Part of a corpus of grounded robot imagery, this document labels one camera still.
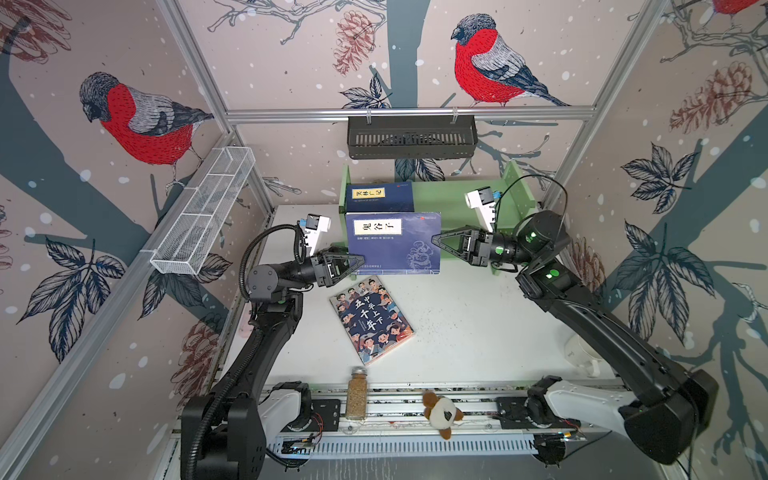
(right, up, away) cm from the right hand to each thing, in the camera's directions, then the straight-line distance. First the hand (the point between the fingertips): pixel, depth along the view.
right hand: (429, 249), depth 56 cm
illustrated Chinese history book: (-13, -23, +32) cm, 41 cm away
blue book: (-6, +13, +25) cm, 29 cm away
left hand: (-14, -4, +3) cm, 14 cm away
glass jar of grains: (-16, -37, +16) cm, 44 cm away
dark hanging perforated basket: (0, +38, +49) cm, 62 cm away
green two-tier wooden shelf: (+29, +13, +29) cm, 43 cm away
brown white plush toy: (+5, -41, +15) cm, 44 cm away
